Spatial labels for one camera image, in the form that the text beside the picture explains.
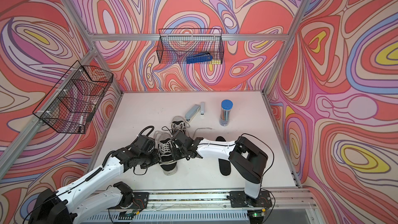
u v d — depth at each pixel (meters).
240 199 0.73
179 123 0.98
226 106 0.87
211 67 1.08
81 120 0.73
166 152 0.82
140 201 0.73
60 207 0.40
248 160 0.46
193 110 1.05
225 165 0.84
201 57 0.90
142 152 0.63
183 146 0.65
